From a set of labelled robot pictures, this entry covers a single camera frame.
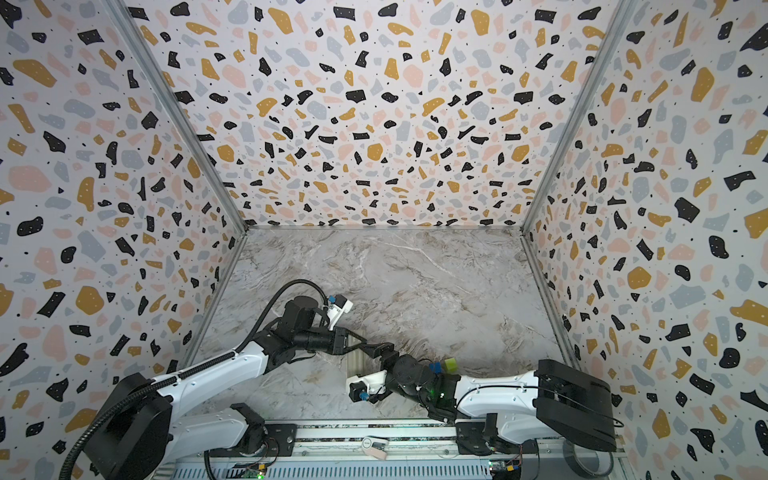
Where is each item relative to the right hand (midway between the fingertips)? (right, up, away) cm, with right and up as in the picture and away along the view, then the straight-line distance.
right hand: (359, 351), depth 74 cm
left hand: (+1, +2, +3) cm, 3 cm away
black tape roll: (+55, -26, -3) cm, 60 cm away
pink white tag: (+4, -22, -3) cm, 23 cm away
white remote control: (0, -4, +2) cm, 4 cm away
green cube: (+24, -7, +11) cm, 28 cm away
